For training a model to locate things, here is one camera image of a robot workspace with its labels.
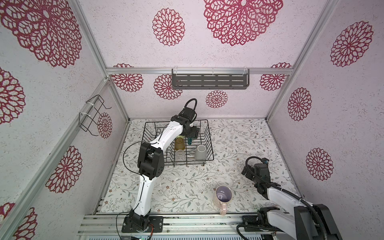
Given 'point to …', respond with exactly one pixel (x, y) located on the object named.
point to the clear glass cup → (180, 155)
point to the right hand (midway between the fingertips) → (251, 168)
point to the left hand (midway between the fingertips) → (190, 135)
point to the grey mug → (200, 153)
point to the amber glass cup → (179, 144)
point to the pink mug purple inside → (223, 194)
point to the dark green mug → (189, 140)
